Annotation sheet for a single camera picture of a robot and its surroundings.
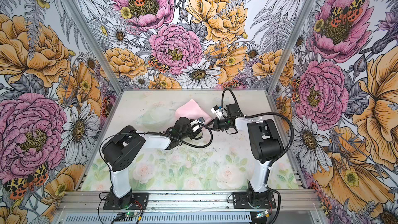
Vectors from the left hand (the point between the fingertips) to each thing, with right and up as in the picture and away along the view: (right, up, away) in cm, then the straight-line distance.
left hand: (197, 126), depth 96 cm
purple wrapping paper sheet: (-3, +10, +5) cm, 12 cm away
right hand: (+6, -1, -5) cm, 7 cm away
